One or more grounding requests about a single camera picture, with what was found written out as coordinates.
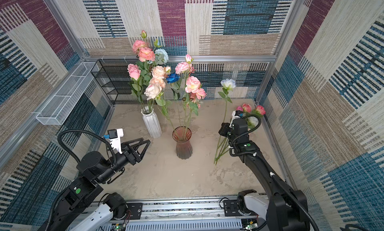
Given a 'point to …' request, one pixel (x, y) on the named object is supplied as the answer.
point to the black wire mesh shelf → (112, 75)
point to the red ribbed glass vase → (182, 135)
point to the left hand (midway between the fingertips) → (146, 139)
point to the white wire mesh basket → (55, 111)
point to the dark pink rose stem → (259, 111)
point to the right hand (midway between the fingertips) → (221, 125)
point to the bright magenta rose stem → (239, 108)
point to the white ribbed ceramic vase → (152, 122)
